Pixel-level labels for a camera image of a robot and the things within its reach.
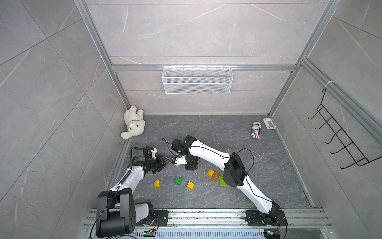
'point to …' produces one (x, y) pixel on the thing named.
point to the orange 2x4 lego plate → (172, 161)
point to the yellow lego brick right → (210, 173)
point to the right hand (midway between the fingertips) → (194, 163)
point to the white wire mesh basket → (197, 80)
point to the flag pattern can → (256, 127)
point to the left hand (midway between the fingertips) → (169, 159)
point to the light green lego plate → (223, 183)
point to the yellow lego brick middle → (190, 185)
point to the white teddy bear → (135, 123)
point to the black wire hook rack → (346, 142)
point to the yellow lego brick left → (156, 183)
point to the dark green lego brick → (178, 180)
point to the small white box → (269, 123)
